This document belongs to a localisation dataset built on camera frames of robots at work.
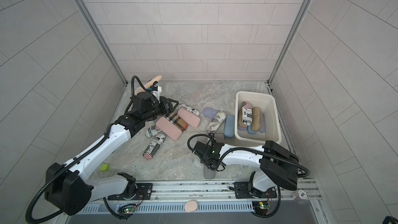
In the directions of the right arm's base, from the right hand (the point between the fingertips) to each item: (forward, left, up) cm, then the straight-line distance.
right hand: (206, 159), depth 83 cm
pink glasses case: (+23, +9, +7) cm, 26 cm away
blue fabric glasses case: (+14, -26, +5) cm, 30 cm away
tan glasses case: (+18, -30, +10) cm, 36 cm away
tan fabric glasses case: (+16, -20, +10) cm, 28 cm away
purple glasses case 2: (+27, -3, +6) cm, 28 cm away
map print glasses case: (+19, -7, +7) cm, 21 cm away
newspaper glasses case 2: (+6, +28, +7) cm, 29 cm away
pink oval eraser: (-20, +8, +4) cm, 22 cm away
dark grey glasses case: (-9, -1, +5) cm, 10 cm away
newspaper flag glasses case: (+20, -24, +13) cm, 34 cm away
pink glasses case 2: (+17, +21, +7) cm, 28 cm away
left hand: (+20, +12, +26) cm, 35 cm away
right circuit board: (-23, -23, +1) cm, 32 cm away
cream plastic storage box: (+24, -38, +14) cm, 47 cm away
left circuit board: (-20, +35, +7) cm, 41 cm away
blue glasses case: (+16, -14, +5) cm, 22 cm away
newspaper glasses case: (+14, +31, +7) cm, 35 cm away
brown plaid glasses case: (+21, +16, +8) cm, 28 cm away
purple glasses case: (+13, -33, +6) cm, 36 cm away
